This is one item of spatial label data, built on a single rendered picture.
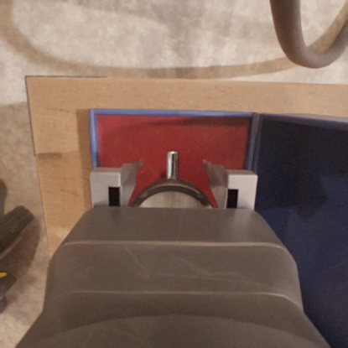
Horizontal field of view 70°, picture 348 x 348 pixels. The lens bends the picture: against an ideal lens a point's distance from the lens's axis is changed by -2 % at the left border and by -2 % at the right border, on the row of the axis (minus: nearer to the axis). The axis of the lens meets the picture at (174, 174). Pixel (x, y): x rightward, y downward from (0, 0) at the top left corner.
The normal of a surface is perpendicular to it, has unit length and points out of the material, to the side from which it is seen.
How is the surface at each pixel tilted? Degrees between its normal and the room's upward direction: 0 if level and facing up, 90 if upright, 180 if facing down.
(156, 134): 0
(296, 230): 78
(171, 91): 0
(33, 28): 0
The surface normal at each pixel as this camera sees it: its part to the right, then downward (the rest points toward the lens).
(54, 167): 0.01, 0.29
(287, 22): 0.00, 1.00
